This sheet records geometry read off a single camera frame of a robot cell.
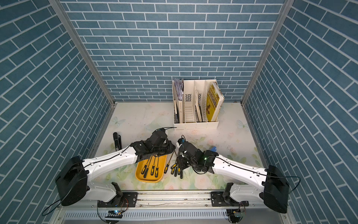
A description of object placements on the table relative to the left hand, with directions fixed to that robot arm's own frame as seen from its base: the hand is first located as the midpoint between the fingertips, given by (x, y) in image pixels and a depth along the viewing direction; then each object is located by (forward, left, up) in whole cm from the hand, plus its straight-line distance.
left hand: (179, 149), depth 80 cm
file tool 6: (-8, -1, -12) cm, 15 cm away
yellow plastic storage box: (-4, +11, -13) cm, 17 cm away
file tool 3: (-10, +14, -12) cm, 20 cm away
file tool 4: (-4, +7, -12) cm, 15 cm away
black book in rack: (+22, +2, +4) cm, 22 cm away
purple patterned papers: (+38, +1, +17) cm, 42 cm away
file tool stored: (-7, +22, -12) cm, 26 cm away
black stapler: (+10, +42, -10) cm, 45 cm away
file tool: (-7, +20, -12) cm, 24 cm away
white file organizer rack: (+28, -9, +7) cm, 31 cm away
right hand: (-7, +1, -1) cm, 7 cm away
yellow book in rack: (+32, -23, +10) cm, 41 cm away
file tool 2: (-6, +16, -12) cm, 21 cm away
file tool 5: (-8, +4, -11) cm, 14 cm away
